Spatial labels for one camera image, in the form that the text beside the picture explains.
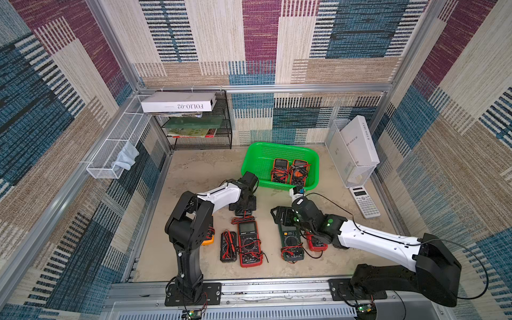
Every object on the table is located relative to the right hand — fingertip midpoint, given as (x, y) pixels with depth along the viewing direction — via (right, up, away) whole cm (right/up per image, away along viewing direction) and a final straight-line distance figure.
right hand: (278, 210), depth 81 cm
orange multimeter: (+3, +15, +23) cm, 27 cm away
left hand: (-14, -1, +16) cm, 21 cm away
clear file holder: (+35, +15, +14) cm, 41 cm away
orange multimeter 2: (+12, +15, +21) cm, 28 cm away
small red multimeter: (+14, -13, -2) cm, 19 cm away
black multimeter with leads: (-20, -14, 0) cm, 25 cm away
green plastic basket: (-8, +22, +33) cm, 41 cm away
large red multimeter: (-12, -14, 0) cm, 18 cm away
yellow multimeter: (-28, -10, +4) cm, 30 cm away
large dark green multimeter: (-15, -3, +10) cm, 18 cm away
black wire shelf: (-33, +36, +23) cm, 54 cm away
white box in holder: (+40, +31, +16) cm, 52 cm away
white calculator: (+42, 0, +13) cm, 44 cm away
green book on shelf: (-39, +36, +14) cm, 55 cm away
